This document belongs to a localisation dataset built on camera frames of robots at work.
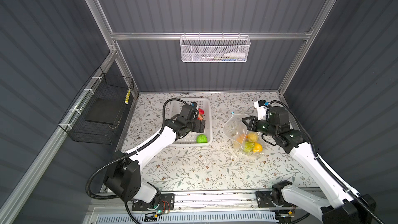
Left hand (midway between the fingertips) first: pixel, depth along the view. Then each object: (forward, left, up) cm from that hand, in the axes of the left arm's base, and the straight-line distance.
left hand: (198, 122), depth 85 cm
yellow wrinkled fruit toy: (-6, -31, -9) cm, 33 cm away
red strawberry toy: (+16, -3, -12) cm, 20 cm away
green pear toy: (-12, -28, -9) cm, 31 cm away
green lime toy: (-5, -2, -9) cm, 10 cm away
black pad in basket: (+1, +45, +13) cm, 46 cm away
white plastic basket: (-4, +2, -11) cm, 12 cm away
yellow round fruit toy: (-12, -34, -10) cm, 37 cm away
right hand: (-6, -23, +9) cm, 25 cm away
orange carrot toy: (-11, -22, 0) cm, 24 cm away
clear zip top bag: (+5, -24, -15) cm, 29 cm away
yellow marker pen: (+12, +38, +10) cm, 41 cm away
